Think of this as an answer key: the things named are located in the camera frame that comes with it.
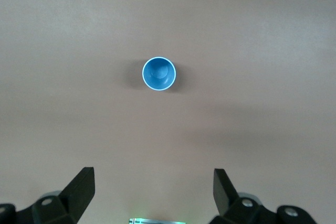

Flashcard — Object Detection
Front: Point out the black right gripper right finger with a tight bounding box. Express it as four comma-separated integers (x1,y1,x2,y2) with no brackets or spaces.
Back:
209,168,317,224

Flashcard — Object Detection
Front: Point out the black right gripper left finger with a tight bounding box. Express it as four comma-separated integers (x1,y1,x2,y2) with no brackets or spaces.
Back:
0,166,95,224

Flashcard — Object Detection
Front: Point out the blue plastic cup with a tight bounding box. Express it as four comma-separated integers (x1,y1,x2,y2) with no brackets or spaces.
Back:
142,56,177,91

